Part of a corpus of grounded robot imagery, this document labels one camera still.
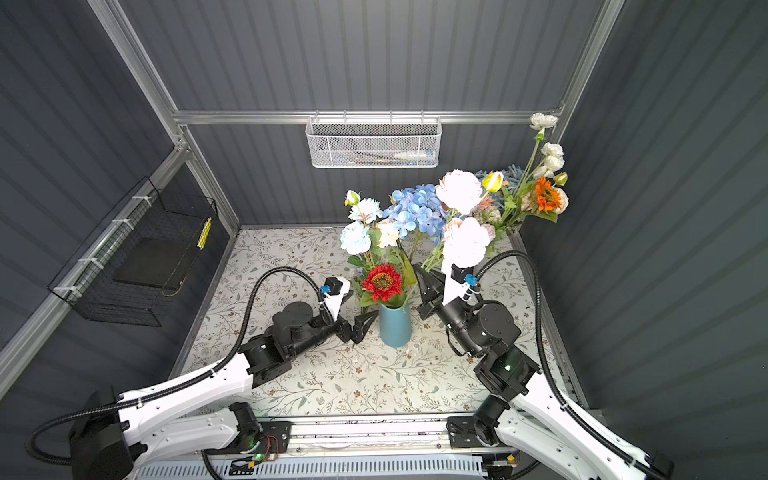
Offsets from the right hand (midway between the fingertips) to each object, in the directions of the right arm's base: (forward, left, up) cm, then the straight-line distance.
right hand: (421, 269), depth 60 cm
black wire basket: (+9, +70, -8) cm, 71 cm away
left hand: (+1, +13, -14) cm, 19 cm away
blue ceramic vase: (-1, +6, -23) cm, 24 cm away
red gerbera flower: (+3, +8, -9) cm, 13 cm away
